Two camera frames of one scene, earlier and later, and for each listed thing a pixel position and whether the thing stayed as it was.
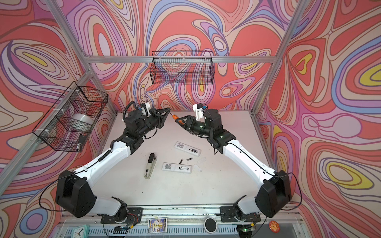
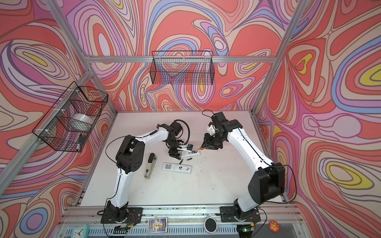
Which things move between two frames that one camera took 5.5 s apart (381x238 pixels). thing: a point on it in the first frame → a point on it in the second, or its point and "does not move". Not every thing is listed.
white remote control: (177, 167) does not move
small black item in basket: (81, 139) does not move
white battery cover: (196, 166) does not move
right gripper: (187, 118) → (207, 144)
